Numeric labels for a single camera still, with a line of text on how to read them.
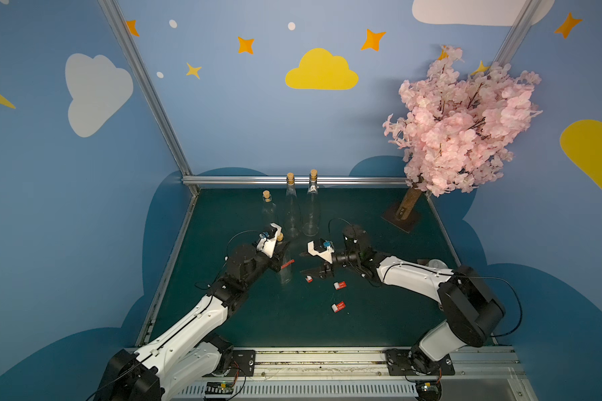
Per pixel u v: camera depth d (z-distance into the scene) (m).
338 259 0.72
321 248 0.67
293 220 1.01
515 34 0.74
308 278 0.90
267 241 0.65
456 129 0.64
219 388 0.72
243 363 0.75
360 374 0.74
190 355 0.57
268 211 0.90
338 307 0.85
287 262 0.82
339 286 0.91
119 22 0.70
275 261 0.68
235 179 1.44
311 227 1.06
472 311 0.45
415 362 0.66
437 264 0.89
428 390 0.73
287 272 0.93
